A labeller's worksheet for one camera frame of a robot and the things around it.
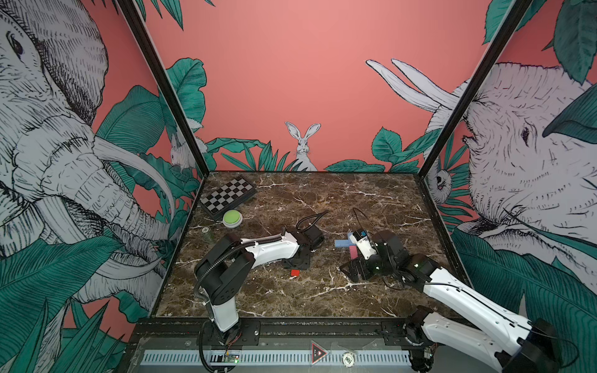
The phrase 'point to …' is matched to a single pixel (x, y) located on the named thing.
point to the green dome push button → (232, 218)
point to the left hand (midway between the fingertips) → (301, 262)
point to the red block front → (293, 273)
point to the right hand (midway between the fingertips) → (349, 259)
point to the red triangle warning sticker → (316, 352)
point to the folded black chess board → (227, 196)
